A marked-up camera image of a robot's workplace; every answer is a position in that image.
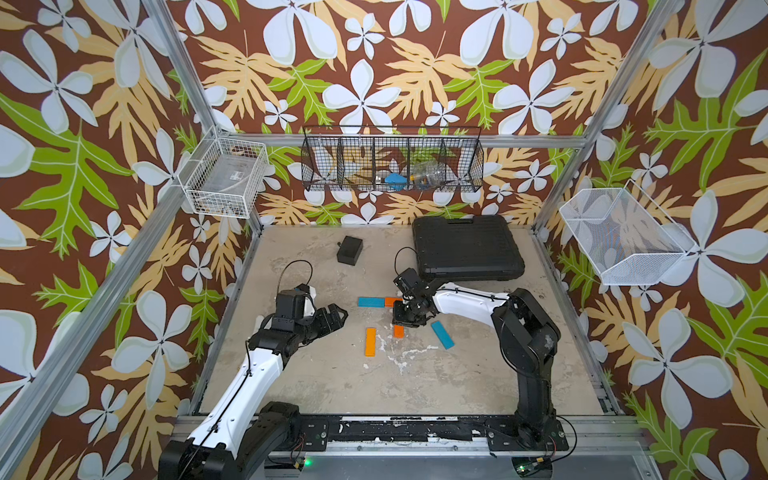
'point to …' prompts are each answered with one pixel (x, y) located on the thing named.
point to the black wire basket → (392, 159)
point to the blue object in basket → (397, 181)
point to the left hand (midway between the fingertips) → (338, 314)
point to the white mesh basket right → (623, 236)
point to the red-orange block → (398, 331)
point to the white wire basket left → (224, 178)
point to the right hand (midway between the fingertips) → (394, 323)
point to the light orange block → (370, 342)
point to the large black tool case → (485, 248)
